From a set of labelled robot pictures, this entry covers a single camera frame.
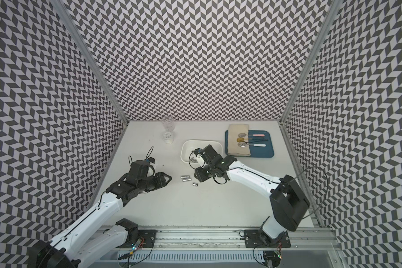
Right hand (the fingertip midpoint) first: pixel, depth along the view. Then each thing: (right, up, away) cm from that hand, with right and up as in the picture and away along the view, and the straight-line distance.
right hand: (199, 177), depth 82 cm
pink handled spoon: (+28, +21, +27) cm, 44 cm away
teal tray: (+41, +10, +21) cm, 47 cm away
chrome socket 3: (-3, -6, +7) cm, 10 cm away
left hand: (-15, -2, -2) cm, 15 cm away
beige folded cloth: (+20, +12, +24) cm, 33 cm away
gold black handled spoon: (+26, +18, +27) cm, 41 cm away
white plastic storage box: (-8, +8, +17) cm, 20 cm away
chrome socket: (-9, -2, +10) cm, 13 cm away
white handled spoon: (+27, +15, +24) cm, 39 cm away
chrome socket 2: (-8, -3, +8) cm, 11 cm away
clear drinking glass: (-23, +28, +32) cm, 49 cm away
